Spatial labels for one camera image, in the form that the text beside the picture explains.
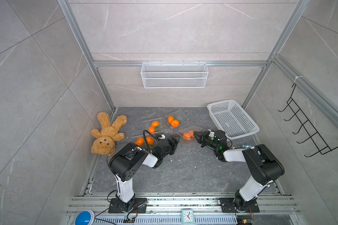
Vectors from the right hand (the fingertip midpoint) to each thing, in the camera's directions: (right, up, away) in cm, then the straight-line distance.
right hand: (194, 132), depth 89 cm
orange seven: (-36, -7, +2) cm, 36 cm away
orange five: (-27, +5, +15) cm, 32 cm away
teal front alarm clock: (-6, -41, -20) cm, 46 cm away
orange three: (-12, +5, +13) cm, 18 cm away
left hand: (-7, -4, +2) cm, 9 cm away
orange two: (-4, -3, +4) cm, 6 cm away
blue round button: (-58, -41, -20) cm, 74 cm away
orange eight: (-29, -6, +4) cm, 30 cm away
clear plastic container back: (-8, +11, +25) cm, 29 cm away
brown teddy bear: (-58, -7, -1) cm, 58 cm away
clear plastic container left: (-24, +1, +12) cm, 27 cm away
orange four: (-16, +9, +19) cm, 26 cm away
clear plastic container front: (+1, +2, +13) cm, 13 cm away
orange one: (0, -1, +9) cm, 9 cm away
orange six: (-29, +1, +11) cm, 31 cm away
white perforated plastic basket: (+35, +9, +25) cm, 44 cm away
